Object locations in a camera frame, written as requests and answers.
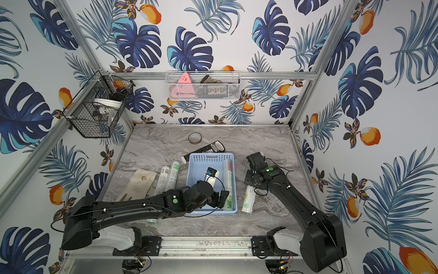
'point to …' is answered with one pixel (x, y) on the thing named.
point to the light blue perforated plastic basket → (198, 164)
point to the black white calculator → (217, 146)
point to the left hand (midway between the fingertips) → (223, 188)
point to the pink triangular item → (184, 89)
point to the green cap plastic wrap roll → (173, 176)
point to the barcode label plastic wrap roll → (161, 185)
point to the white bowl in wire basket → (109, 103)
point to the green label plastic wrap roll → (249, 199)
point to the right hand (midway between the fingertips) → (252, 179)
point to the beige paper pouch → (138, 185)
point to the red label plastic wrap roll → (228, 181)
